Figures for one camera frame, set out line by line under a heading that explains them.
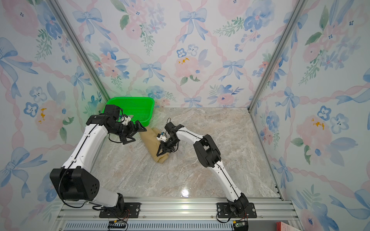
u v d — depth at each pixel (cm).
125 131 70
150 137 93
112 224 73
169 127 89
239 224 73
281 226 67
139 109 113
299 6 69
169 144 88
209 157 64
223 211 73
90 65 93
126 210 73
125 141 75
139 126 72
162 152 88
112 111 63
